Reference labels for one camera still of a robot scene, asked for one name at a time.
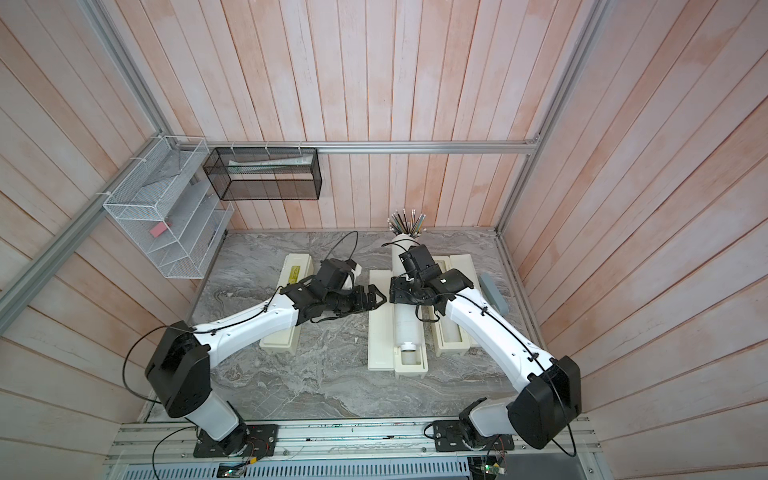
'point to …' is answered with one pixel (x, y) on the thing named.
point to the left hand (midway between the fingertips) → (374, 307)
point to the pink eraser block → (159, 229)
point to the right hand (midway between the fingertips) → (399, 289)
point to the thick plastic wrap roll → (407, 317)
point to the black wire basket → (264, 173)
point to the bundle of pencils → (402, 224)
